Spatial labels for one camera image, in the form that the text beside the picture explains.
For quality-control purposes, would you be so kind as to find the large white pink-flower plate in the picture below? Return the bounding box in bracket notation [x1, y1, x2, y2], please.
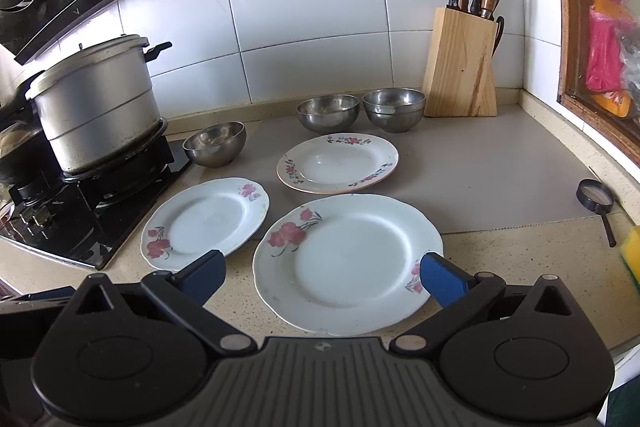
[253, 194, 444, 336]

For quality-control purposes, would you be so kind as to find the small white pink-flower plate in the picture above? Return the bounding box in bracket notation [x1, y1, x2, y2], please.
[140, 178, 270, 272]

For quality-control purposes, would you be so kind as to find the grey counter mat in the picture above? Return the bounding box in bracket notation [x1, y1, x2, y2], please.
[175, 106, 591, 233]

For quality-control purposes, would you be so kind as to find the black gas stove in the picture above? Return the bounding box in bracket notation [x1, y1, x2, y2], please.
[1, 121, 191, 270]

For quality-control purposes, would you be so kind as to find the left steel bowl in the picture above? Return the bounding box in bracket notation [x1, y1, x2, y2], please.
[182, 121, 246, 168]

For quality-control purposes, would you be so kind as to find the orange-rimmed floral plate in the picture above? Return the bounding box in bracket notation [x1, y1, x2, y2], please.
[277, 132, 399, 195]

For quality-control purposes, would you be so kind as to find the black magnifying glass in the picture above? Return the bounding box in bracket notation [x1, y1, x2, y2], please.
[576, 179, 617, 247]

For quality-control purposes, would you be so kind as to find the lower stacked steel bowl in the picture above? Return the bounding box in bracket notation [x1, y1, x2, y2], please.
[367, 109, 423, 133]

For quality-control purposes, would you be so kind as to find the stacked steel bowl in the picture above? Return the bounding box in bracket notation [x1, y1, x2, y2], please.
[362, 87, 426, 115]
[367, 109, 423, 133]

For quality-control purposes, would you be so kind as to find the yellow sponge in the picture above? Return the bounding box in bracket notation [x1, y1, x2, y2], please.
[620, 225, 640, 291]

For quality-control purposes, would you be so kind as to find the upper stacked steel bowl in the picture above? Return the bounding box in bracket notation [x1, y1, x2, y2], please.
[362, 87, 426, 115]

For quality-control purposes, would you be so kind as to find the aluminium pressure cooker pot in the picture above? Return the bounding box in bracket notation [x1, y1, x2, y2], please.
[25, 35, 172, 174]

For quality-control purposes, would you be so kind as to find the wooden knife block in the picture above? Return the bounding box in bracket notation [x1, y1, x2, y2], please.
[422, 8, 498, 118]

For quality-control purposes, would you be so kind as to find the middle steel bowl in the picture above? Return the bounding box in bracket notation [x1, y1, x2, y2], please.
[296, 94, 360, 134]

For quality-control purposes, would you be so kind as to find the orange package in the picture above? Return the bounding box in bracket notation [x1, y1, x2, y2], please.
[592, 90, 634, 118]

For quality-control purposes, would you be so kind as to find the pink plastic bag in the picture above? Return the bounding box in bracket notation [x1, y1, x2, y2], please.
[586, 0, 634, 93]

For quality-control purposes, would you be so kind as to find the clear plastic bag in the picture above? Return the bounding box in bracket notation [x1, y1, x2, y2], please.
[616, 0, 639, 119]

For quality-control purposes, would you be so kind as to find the wooden window frame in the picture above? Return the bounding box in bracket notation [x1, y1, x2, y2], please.
[546, 0, 640, 153]

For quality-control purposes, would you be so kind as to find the black scissors handle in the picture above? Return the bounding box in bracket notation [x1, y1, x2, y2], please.
[492, 15, 506, 53]

